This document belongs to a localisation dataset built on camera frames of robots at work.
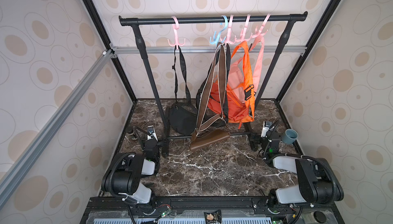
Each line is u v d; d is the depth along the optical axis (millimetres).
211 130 1023
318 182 441
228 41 605
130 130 919
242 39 610
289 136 930
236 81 857
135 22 507
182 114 998
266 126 795
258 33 612
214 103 848
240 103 851
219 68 644
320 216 632
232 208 740
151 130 774
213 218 691
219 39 592
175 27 520
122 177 443
